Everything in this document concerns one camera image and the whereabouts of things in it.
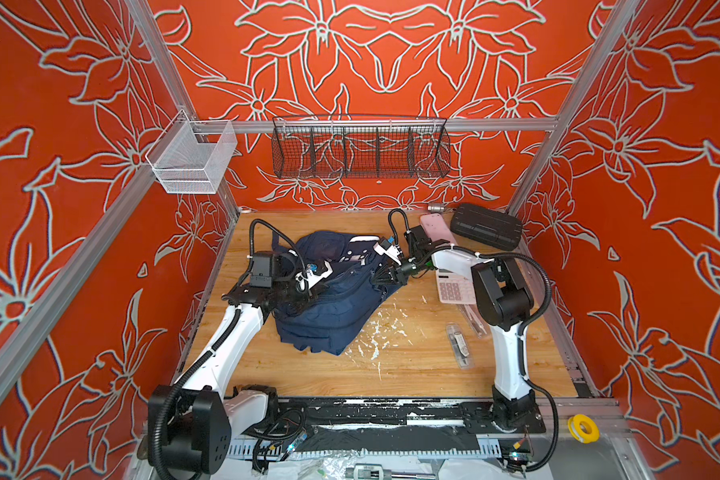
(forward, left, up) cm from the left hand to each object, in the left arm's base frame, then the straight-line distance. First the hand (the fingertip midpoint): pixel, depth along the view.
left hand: (322, 280), depth 80 cm
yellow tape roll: (-28, -67, -16) cm, 74 cm away
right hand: (+6, -13, -7) cm, 16 cm away
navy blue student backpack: (-10, -2, -5) cm, 12 cm away
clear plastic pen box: (-10, -40, -15) cm, 44 cm away
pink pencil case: (+34, -38, -13) cm, 52 cm away
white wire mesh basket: (+29, +46, +15) cm, 56 cm away
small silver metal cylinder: (+45, -39, -13) cm, 61 cm away
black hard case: (+33, -55, -10) cm, 65 cm away
